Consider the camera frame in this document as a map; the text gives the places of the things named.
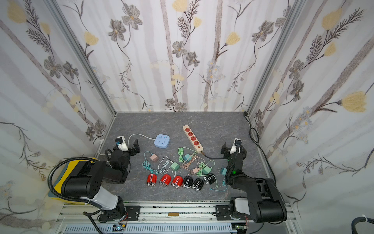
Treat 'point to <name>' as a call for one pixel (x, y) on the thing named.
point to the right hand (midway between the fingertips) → (235, 143)
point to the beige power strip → (195, 143)
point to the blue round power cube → (162, 141)
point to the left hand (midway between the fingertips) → (130, 139)
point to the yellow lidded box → (61, 171)
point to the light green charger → (206, 169)
